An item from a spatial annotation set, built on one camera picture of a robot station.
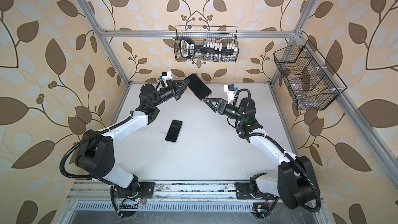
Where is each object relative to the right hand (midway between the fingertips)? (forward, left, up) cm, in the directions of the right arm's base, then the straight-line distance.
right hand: (206, 102), depth 72 cm
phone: (+3, +2, +5) cm, 6 cm away
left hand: (+6, +9, +9) cm, 14 cm away
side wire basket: (+6, -51, +4) cm, 52 cm away
